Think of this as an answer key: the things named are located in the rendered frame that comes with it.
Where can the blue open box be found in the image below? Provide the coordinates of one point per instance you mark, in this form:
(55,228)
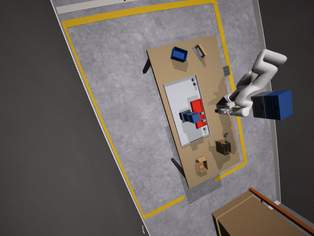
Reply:
(179,54)

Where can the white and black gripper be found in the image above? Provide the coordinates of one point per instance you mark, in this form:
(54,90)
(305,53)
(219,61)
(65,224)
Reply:
(222,111)

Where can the sanding float with wooden handle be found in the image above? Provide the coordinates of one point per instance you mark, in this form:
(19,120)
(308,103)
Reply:
(199,51)

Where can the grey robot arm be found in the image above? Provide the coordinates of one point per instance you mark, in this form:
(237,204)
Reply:
(263,70)

